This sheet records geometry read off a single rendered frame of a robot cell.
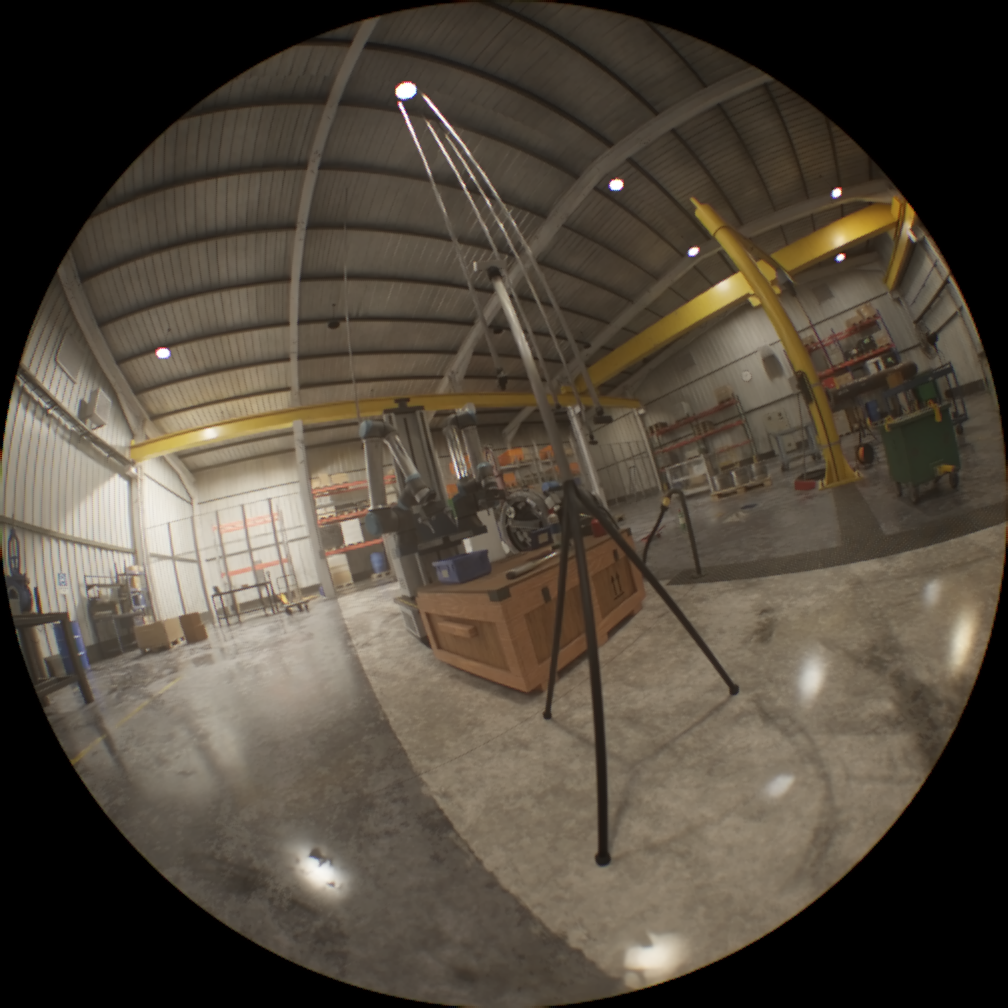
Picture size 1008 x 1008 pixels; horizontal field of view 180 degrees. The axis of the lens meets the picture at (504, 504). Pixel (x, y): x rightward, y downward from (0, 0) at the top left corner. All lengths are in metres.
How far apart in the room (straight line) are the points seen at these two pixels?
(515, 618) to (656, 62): 9.52
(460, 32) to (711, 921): 8.57
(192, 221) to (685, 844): 9.60
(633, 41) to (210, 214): 9.01
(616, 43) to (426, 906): 9.45
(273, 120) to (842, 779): 8.92
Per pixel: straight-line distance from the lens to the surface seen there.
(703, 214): 5.41
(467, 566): 1.50
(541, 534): 2.12
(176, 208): 9.05
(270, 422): 10.65
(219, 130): 8.37
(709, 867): 0.74
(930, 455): 2.74
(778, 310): 4.61
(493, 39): 8.02
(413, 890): 0.84
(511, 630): 1.17
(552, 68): 8.43
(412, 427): 2.60
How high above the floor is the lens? 0.67
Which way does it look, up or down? 4 degrees up
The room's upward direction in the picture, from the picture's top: 16 degrees counter-clockwise
